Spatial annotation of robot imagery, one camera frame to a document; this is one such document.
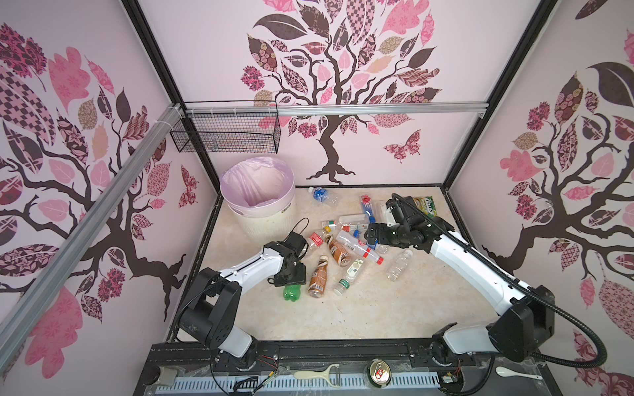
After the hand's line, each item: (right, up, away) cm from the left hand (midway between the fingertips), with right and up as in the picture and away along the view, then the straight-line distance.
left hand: (295, 284), depth 87 cm
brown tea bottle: (+8, +1, -4) cm, 9 cm away
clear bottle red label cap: (+24, +12, +7) cm, 28 cm away
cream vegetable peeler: (+4, -22, -16) cm, 27 cm away
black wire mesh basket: (-28, +60, +8) cm, 66 cm away
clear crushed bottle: (+38, +5, +2) cm, 39 cm away
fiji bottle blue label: (+30, +30, +20) cm, 46 cm away
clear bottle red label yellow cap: (+7, +16, +8) cm, 19 cm away
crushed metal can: (+25, -15, -25) cm, 38 cm away
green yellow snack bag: (+58, +29, +23) cm, 69 cm away
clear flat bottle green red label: (+27, +22, +19) cm, 40 cm away
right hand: (+28, +19, -6) cm, 35 cm away
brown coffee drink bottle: (+17, +9, +3) cm, 20 cm away
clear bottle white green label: (+21, +5, -1) cm, 21 cm away
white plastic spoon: (+64, -21, -16) cm, 70 cm away
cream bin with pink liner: (-17, +34, +14) cm, 41 cm away
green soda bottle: (-1, -2, -2) cm, 3 cm away
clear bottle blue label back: (+11, +33, +23) cm, 42 cm away
